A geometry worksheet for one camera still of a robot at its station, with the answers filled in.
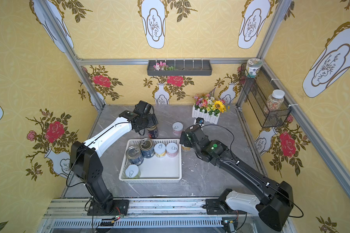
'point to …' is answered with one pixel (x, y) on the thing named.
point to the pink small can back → (177, 127)
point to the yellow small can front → (185, 148)
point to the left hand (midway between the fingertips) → (145, 121)
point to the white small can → (132, 171)
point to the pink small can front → (171, 150)
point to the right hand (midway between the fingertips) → (191, 133)
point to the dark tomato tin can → (153, 132)
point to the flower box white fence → (206, 107)
